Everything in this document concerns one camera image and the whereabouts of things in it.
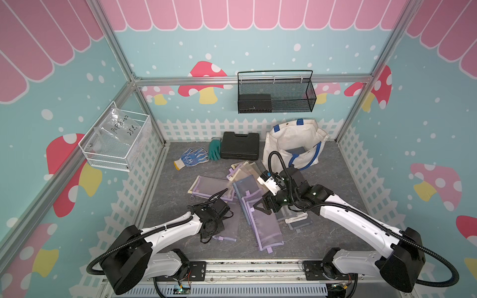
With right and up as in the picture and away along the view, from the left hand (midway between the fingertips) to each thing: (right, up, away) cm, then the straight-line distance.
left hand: (217, 232), depth 84 cm
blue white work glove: (-21, +34, +29) cm, 49 cm away
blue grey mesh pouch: (+12, +20, +11) cm, 25 cm away
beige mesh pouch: (+10, +27, +16) cm, 33 cm away
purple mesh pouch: (+6, +2, +5) cm, 8 cm away
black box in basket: (+18, +63, +12) cm, 66 cm away
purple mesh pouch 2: (-8, +18, +16) cm, 25 cm away
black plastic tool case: (+10, +42, +35) cm, 55 cm away
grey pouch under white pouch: (+37, +2, +3) cm, 38 cm away
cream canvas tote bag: (+46, +43, +26) cm, 68 cm away
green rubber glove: (-6, +40, +32) cm, 51 cm away
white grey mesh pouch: (+32, +7, +4) cm, 33 cm away
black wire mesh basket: (+29, +66, +10) cm, 72 cm away
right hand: (+18, +16, -9) cm, 26 cm away
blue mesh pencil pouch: (+45, +39, +29) cm, 66 cm away
